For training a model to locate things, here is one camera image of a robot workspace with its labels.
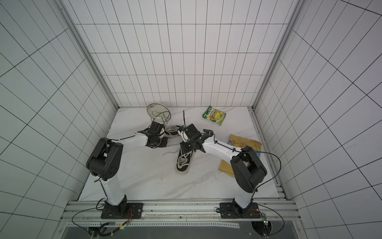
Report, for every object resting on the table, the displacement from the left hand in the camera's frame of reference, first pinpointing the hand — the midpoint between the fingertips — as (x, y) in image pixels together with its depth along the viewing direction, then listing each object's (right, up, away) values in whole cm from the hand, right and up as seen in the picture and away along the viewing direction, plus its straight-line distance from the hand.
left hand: (163, 145), depth 97 cm
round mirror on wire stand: (-3, +22, +1) cm, 22 cm away
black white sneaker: (+14, -7, -14) cm, 21 cm away
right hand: (+11, 0, -9) cm, 14 cm away
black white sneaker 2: (+6, +10, 0) cm, 12 cm away
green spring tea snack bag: (+37, +21, +16) cm, 45 cm away
